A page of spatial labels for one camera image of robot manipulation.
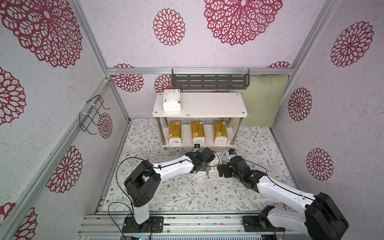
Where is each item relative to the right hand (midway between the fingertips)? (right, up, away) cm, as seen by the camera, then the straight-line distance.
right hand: (223, 164), depth 86 cm
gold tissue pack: (-29, +18, +9) cm, 35 cm away
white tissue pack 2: (-6, -3, +1) cm, 6 cm away
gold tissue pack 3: (0, +17, +7) cm, 18 cm away
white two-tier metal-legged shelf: (-13, +34, -3) cm, 36 cm away
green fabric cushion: (+29, +41, +14) cm, 52 cm away
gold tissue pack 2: (-14, +19, +9) cm, 25 cm away
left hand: (-14, -1, +2) cm, 14 cm away
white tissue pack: (-13, -6, +2) cm, 14 cm away
